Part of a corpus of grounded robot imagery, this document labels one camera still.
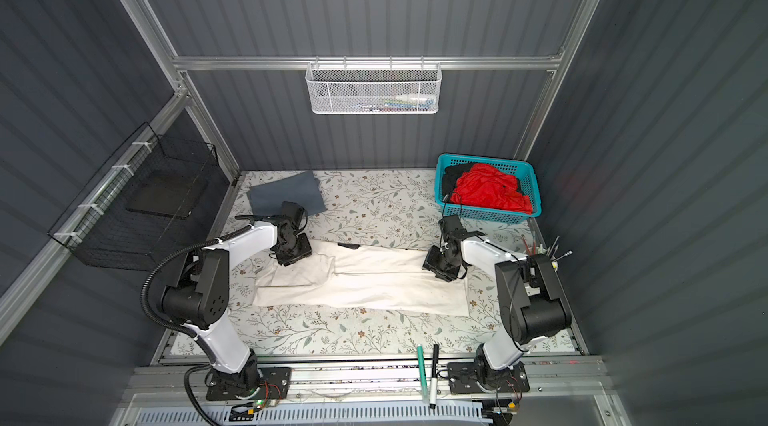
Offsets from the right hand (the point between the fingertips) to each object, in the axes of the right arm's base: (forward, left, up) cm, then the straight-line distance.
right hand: (432, 270), depth 93 cm
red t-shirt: (+30, -21, +7) cm, 37 cm away
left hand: (+5, +41, +2) cm, 41 cm away
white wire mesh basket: (+61, +19, +26) cm, 69 cm away
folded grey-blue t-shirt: (+28, +59, +3) cm, 66 cm away
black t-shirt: (+38, -10, +3) cm, 39 cm away
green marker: (-28, +5, 0) cm, 29 cm away
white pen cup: (+1, -30, +10) cm, 32 cm away
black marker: (-30, +2, +1) cm, 30 cm away
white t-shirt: (-3, +15, 0) cm, 16 cm away
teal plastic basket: (+38, -36, +6) cm, 53 cm away
